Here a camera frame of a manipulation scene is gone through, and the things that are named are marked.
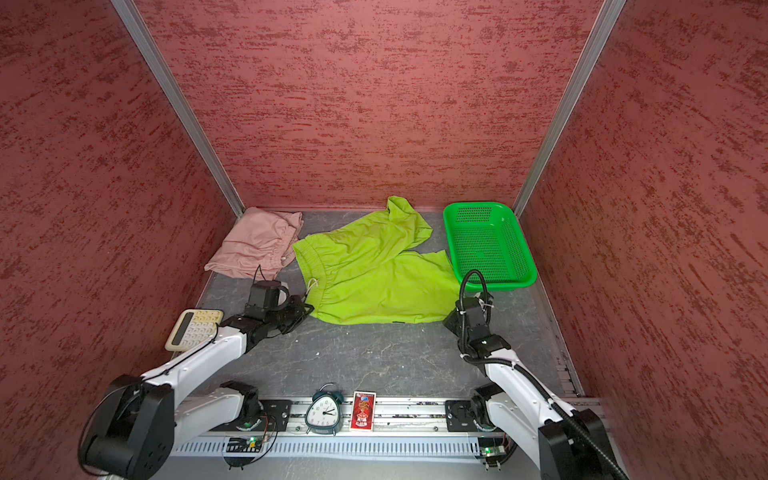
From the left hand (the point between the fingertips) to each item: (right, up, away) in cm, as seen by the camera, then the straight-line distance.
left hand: (315, 312), depth 87 cm
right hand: (+41, -2, +1) cm, 41 cm away
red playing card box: (+16, -22, -13) cm, 30 cm away
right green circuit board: (+48, -29, -16) cm, 58 cm away
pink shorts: (-26, +22, +21) cm, 40 cm away
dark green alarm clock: (+6, -21, -16) cm, 27 cm away
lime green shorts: (+16, +10, +13) cm, 23 cm away
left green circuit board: (-13, -28, -16) cm, 35 cm away
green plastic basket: (+60, +23, +26) cm, 70 cm away
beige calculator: (-36, -4, 0) cm, 36 cm away
